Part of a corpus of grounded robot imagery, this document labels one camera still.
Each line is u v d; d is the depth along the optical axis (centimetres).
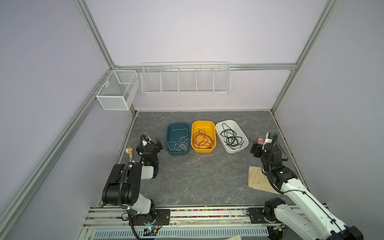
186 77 98
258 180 85
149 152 69
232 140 102
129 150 96
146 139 77
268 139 69
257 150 72
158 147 87
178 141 102
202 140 103
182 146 99
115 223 73
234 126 106
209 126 109
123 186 43
